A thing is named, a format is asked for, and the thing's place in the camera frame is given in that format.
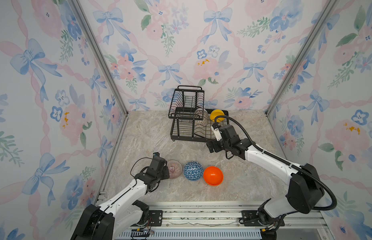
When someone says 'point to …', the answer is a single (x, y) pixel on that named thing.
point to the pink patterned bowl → (175, 168)
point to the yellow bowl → (215, 113)
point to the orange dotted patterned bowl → (200, 123)
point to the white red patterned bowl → (200, 114)
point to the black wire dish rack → (191, 121)
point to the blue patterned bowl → (193, 170)
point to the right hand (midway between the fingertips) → (213, 139)
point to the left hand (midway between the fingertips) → (166, 169)
